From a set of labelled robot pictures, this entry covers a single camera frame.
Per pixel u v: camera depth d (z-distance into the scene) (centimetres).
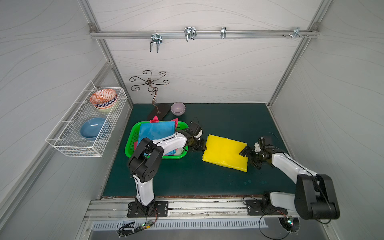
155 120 100
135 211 73
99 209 75
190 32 76
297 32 77
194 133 75
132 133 93
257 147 82
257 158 75
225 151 91
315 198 42
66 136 59
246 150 82
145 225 69
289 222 72
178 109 115
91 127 66
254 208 73
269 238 64
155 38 78
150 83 91
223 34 78
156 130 94
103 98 73
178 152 88
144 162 48
